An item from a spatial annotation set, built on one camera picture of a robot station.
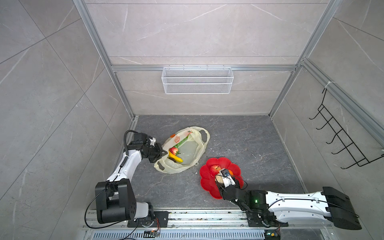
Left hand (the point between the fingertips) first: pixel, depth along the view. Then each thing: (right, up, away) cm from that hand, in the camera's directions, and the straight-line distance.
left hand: (166, 149), depth 85 cm
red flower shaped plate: (+24, -18, 0) cm, 30 cm away
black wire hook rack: (+84, +2, -24) cm, 87 cm away
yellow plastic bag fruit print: (+14, -3, +13) cm, 19 cm away
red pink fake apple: (+29, -12, 0) cm, 31 cm away
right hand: (+30, -16, -6) cm, 34 cm away
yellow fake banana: (+4, -7, +9) cm, 12 cm away
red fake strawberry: (+3, -2, +9) cm, 10 cm away
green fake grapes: (+8, +3, +15) cm, 17 cm away
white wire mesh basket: (+17, +45, +15) cm, 51 cm away
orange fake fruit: (+37, -14, 0) cm, 40 cm away
